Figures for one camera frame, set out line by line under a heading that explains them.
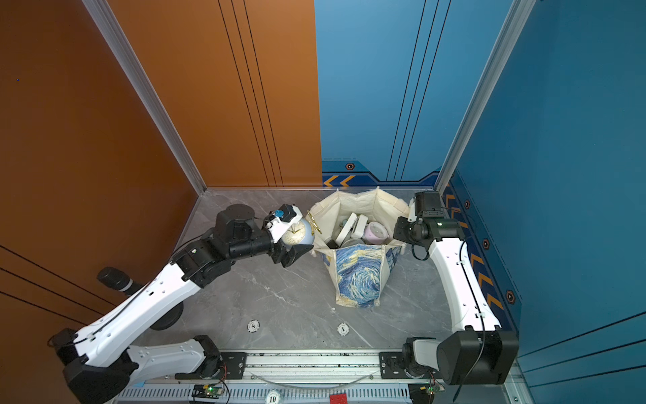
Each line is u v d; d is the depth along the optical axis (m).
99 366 0.39
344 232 0.92
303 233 0.62
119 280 0.62
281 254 0.57
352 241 0.89
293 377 0.73
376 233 0.90
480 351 0.37
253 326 0.81
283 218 0.53
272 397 0.63
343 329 0.80
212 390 0.70
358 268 0.74
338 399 0.67
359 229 0.89
